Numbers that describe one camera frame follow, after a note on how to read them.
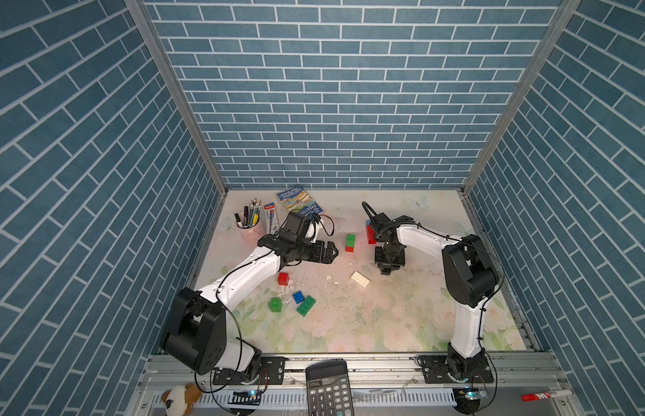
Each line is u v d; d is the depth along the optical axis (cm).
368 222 84
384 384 72
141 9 69
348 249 99
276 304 83
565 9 70
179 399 67
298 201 112
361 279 91
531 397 69
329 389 69
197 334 41
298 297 87
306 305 85
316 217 78
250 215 95
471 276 52
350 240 96
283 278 89
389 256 82
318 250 74
